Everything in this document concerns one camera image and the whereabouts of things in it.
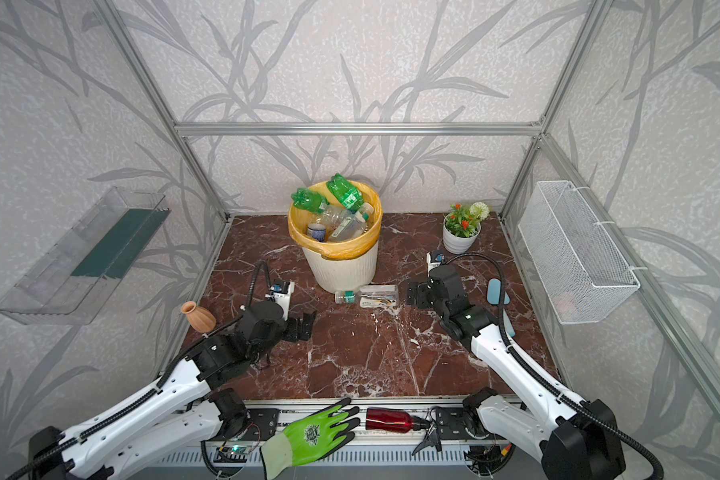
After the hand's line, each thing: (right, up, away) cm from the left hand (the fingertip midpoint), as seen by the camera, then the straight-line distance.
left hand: (306, 302), depth 78 cm
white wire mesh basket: (+61, +11, -16) cm, 64 cm away
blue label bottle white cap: (+6, +23, +7) cm, 25 cm away
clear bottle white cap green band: (+15, +25, +11) cm, 31 cm away
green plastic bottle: (-1, +28, +4) cm, 28 cm away
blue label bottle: (0, +19, +14) cm, 23 cm away
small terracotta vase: (-32, -6, +6) cm, 33 cm away
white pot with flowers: (+47, +15, +27) cm, 56 cm away
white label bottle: (+11, +20, +7) cm, 24 cm away
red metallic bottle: (+22, -27, -7) cm, 36 cm away
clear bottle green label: (+16, -2, +19) cm, 25 cm away
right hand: (+32, +7, +5) cm, 33 cm away
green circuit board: (-16, -34, -7) cm, 38 cm away
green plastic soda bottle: (+9, +31, +12) cm, 34 cm away
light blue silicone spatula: (+55, -1, +14) cm, 56 cm away
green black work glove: (+2, -32, -7) cm, 33 cm away
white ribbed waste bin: (+8, +6, +9) cm, 14 cm away
